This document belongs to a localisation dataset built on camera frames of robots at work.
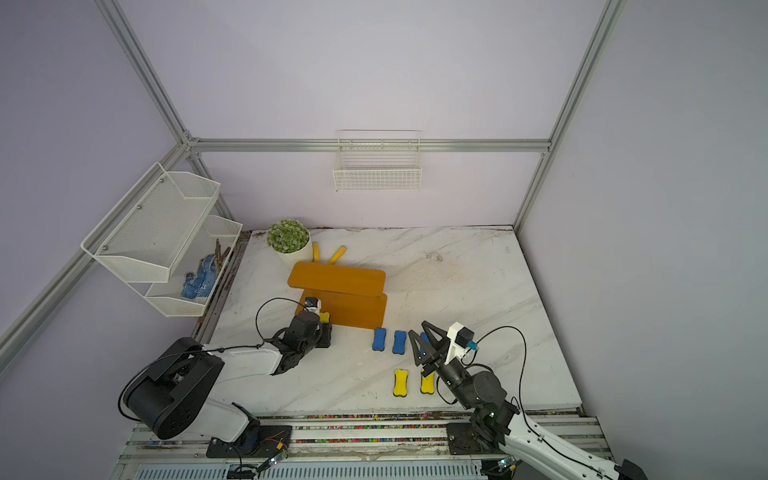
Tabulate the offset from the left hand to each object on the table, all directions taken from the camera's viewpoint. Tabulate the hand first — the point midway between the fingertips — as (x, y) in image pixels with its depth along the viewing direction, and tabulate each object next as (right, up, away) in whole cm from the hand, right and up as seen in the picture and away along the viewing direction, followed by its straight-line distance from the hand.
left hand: (326, 329), depth 94 cm
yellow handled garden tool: (-8, +25, +17) cm, 31 cm away
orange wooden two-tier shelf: (+7, +10, +7) cm, 14 cm away
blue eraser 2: (+23, -3, -3) cm, 24 cm away
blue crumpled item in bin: (-36, +15, -6) cm, 40 cm away
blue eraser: (+17, -3, -1) cm, 17 cm away
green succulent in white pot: (-13, +29, +4) cm, 32 cm away
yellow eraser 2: (+31, -12, -13) cm, 36 cm away
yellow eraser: (+24, -12, -12) cm, 29 cm away
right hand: (+27, +5, -22) cm, 35 cm away
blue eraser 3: (+29, +4, -23) cm, 37 cm away
